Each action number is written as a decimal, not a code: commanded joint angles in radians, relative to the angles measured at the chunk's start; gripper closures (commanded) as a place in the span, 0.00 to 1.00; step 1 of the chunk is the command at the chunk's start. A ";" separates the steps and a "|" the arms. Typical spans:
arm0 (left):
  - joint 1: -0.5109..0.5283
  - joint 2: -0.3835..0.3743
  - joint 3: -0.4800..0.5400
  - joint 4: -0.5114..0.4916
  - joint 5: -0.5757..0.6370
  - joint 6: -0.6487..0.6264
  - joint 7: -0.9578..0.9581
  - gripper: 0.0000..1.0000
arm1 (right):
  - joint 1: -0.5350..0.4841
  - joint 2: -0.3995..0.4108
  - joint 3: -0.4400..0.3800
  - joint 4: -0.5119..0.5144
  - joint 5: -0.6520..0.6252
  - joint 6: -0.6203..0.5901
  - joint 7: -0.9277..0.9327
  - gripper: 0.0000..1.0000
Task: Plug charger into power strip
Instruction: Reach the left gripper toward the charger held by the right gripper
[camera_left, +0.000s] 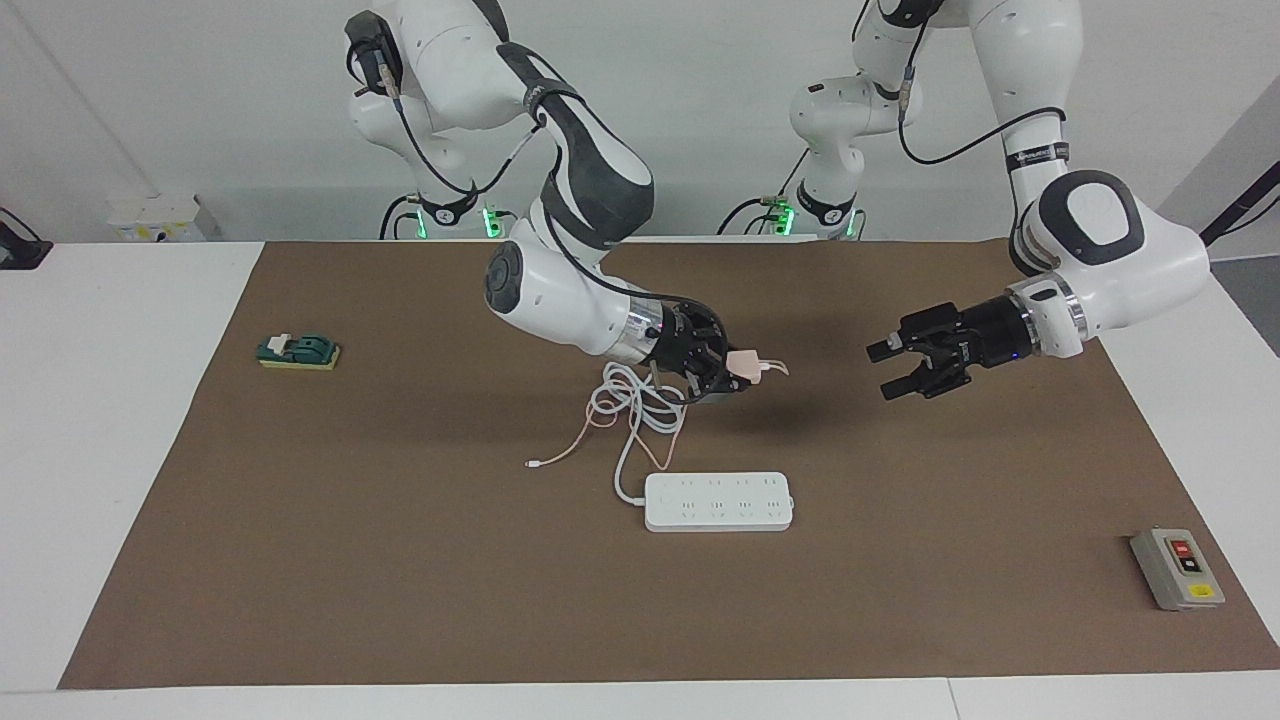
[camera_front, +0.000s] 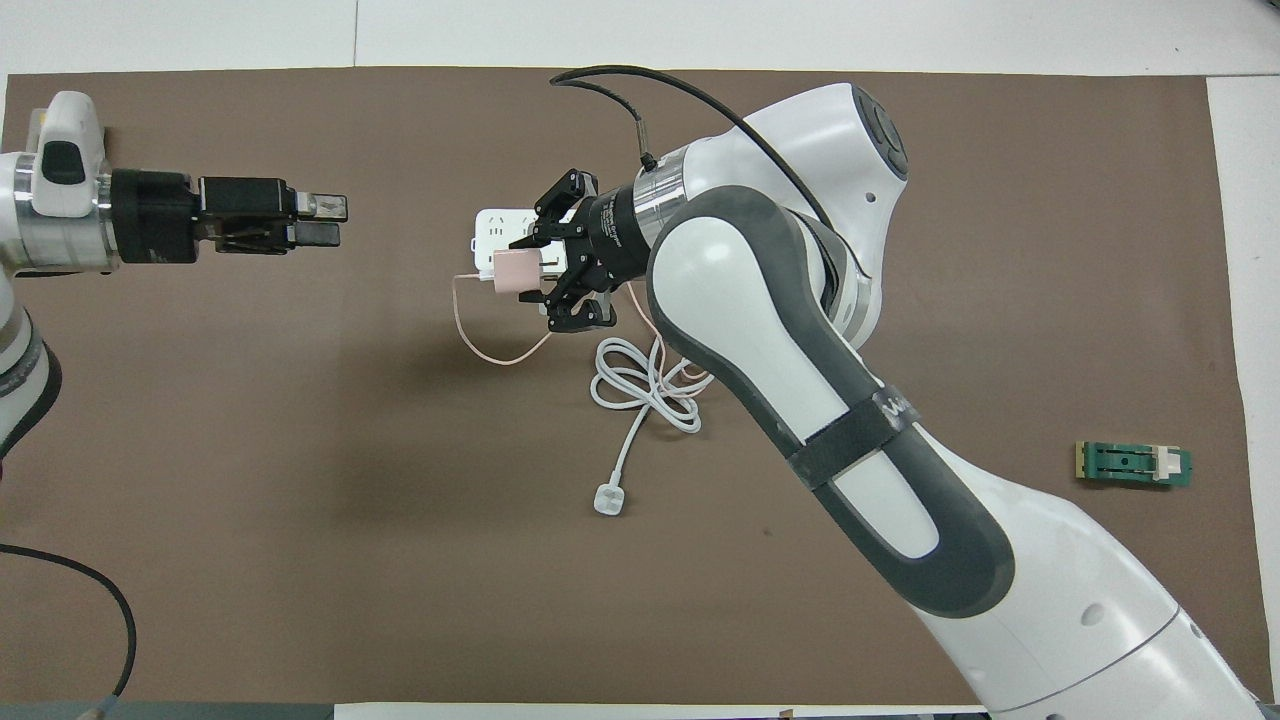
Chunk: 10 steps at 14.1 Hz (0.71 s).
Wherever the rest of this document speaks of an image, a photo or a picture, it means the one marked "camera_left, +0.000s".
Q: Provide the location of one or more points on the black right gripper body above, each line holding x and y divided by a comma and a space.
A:
690, 340

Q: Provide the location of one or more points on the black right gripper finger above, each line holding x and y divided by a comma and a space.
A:
722, 338
725, 385

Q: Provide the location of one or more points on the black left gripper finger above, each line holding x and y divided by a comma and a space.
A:
925, 378
915, 335

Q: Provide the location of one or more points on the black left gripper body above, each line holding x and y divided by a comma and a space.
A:
990, 335

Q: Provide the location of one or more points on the pink charger adapter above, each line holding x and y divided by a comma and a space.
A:
743, 363

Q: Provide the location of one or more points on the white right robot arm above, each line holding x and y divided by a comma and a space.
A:
590, 180

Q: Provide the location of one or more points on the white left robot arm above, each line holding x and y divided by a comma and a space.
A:
1100, 230

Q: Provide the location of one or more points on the white power strip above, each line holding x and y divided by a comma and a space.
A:
720, 502

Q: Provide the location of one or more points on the black stand pole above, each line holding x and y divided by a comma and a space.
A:
1245, 205

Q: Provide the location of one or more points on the brown table mat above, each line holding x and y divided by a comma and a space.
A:
400, 560

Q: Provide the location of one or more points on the white box with yellow labels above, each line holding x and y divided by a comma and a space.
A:
155, 215

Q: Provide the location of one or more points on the grey on-off switch box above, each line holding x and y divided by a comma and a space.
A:
1175, 570

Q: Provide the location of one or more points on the green knife switch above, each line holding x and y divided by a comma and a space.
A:
300, 352

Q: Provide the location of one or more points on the black clamp mount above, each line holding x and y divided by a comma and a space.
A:
20, 250

